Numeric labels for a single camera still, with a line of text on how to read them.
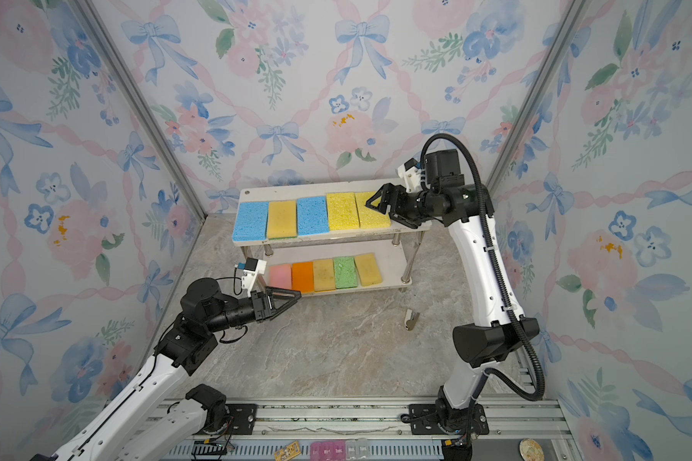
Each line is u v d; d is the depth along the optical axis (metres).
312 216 0.72
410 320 0.90
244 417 0.75
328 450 0.69
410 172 0.64
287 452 0.69
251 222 0.69
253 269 0.64
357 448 0.69
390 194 0.62
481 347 0.43
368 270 0.94
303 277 0.93
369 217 0.71
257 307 0.59
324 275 0.93
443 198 0.49
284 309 0.63
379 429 0.73
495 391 0.56
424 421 0.73
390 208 0.62
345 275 0.93
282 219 0.70
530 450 0.70
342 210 0.73
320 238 0.70
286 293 0.61
